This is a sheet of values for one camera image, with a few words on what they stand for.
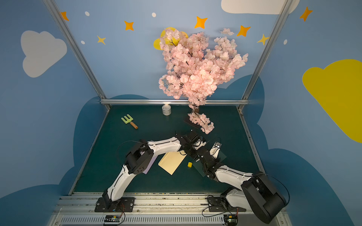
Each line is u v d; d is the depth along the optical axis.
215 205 0.75
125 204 0.74
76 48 0.84
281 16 0.73
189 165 0.88
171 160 0.91
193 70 0.75
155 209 0.73
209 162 0.69
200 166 0.88
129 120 1.12
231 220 0.73
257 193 0.43
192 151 0.83
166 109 1.15
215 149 0.78
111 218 0.72
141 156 0.58
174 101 1.16
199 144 0.82
